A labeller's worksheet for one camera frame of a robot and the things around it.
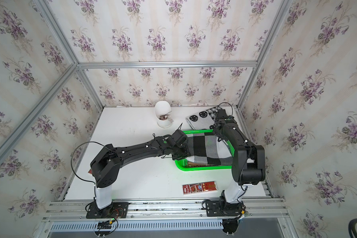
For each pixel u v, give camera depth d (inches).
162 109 42.6
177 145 27.0
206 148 35.1
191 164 32.9
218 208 28.6
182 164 34.7
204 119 42.2
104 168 18.6
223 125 25.4
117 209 28.7
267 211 29.0
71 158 36.3
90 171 33.5
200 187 31.5
